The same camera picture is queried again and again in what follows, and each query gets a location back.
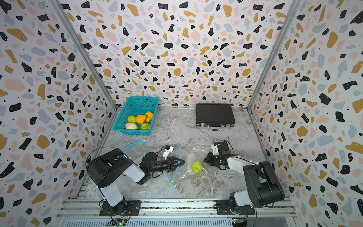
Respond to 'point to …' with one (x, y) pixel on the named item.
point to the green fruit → (197, 167)
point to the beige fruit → (131, 126)
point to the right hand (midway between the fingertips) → (204, 159)
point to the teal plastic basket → (136, 106)
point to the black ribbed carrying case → (215, 116)
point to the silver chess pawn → (228, 138)
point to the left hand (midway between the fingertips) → (184, 164)
